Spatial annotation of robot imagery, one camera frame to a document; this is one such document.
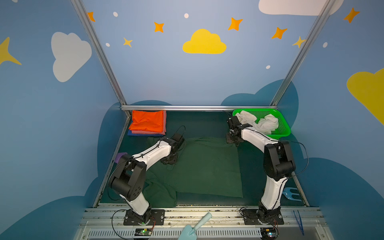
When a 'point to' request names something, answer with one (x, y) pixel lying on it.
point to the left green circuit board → (143, 232)
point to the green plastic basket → (283, 129)
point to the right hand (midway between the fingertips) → (233, 137)
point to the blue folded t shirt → (130, 133)
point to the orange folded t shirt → (147, 120)
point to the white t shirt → (267, 125)
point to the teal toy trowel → (188, 233)
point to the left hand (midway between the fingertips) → (170, 160)
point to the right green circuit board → (269, 233)
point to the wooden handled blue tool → (288, 194)
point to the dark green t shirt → (203, 166)
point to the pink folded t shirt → (164, 131)
